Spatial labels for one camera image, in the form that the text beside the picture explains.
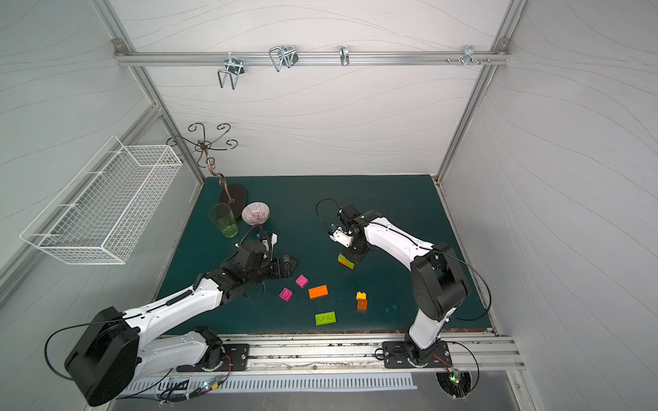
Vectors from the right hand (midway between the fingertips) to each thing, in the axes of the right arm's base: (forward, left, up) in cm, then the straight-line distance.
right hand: (356, 252), depth 89 cm
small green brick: (-3, +5, +2) cm, 6 cm away
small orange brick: (-2, +6, -4) cm, 7 cm away
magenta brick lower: (-14, +23, -5) cm, 28 cm away
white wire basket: (-5, +70, +26) cm, 75 cm away
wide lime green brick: (-21, +9, -5) cm, 24 cm away
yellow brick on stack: (-13, -2, -6) cm, 15 cm away
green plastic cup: (+11, +51, +4) cm, 52 cm away
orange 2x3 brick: (-12, +13, -6) cm, 19 cm away
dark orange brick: (-16, -2, -5) cm, 17 cm away
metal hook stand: (+26, +53, -2) cm, 59 cm away
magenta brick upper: (-9, +19, -5) cm, 21 cm away
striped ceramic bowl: (+18, +42, -4) cm, 46 cm away
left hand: (-6, +22, +3) cm, 23 cm away
